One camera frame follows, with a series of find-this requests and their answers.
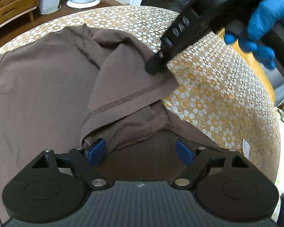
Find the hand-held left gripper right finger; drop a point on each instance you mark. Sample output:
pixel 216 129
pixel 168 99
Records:
pixel 184 152

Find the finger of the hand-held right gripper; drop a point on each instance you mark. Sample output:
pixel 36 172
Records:
pixel 158 61

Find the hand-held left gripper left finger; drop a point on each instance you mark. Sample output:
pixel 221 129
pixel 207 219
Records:
pixel 95 150

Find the brown shirt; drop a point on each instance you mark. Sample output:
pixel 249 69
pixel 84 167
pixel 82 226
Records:
pixel 37 87

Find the person's right hand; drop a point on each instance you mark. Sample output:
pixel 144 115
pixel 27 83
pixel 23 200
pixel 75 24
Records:
pixel 269 16

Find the wooden console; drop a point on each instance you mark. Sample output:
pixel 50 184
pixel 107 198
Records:
pixel 11 2

